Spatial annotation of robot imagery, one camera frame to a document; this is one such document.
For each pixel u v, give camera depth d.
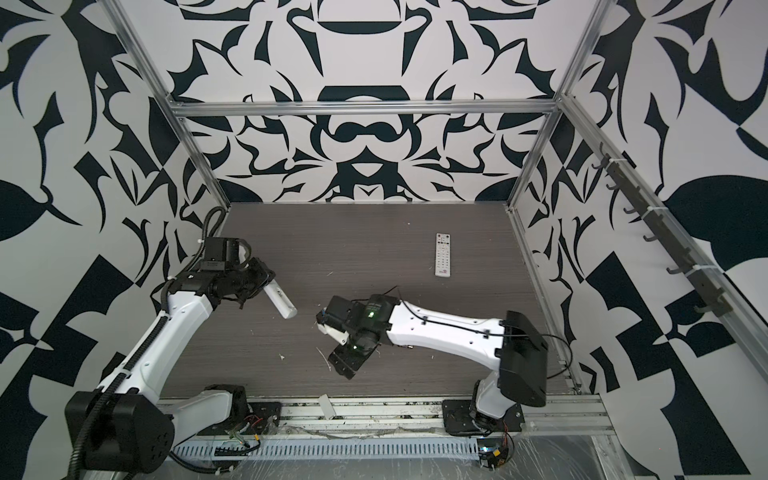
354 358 0.63
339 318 0.57
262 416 0.73
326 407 0.77
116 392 0.40
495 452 0.71
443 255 1.03
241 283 0.67
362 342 0.52
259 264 0.73
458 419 0.74
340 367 0.63
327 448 0.71
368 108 0.97
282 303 0.76
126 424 0.38
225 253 0.63
